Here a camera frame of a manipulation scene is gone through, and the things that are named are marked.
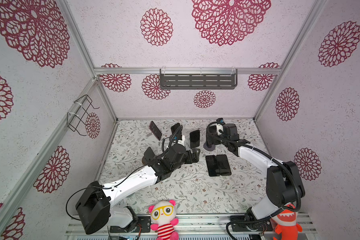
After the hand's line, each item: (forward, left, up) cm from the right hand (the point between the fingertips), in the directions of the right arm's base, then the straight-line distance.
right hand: (214, 131), depth 91 cm
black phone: (-15, -6, -17) cm, 24 cm away
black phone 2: (-1, +12, -5) cm, 13 cm away
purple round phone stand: (0, -2, -16) cm, 16 cm away
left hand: (-18, +14, +3) cm, 23 cm away
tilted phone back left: (+6, +38, -5) cm, 39 cm away
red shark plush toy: (-46, -30, -12) cm, 56 cm away
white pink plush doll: (-45, +27, -9) cm, 54 cm away
